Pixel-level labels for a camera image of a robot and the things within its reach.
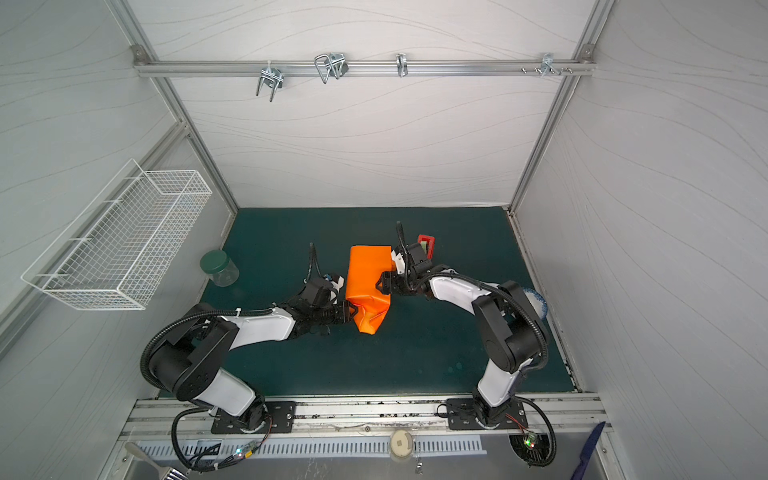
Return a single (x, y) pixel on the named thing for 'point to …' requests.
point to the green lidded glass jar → (220, 266)
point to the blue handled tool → (587, 450)
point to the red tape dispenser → (427, 244)
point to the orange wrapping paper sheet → (365, 265)
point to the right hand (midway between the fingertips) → (390, 278)
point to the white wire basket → (119, 248)
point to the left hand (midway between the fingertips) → (358, 306)
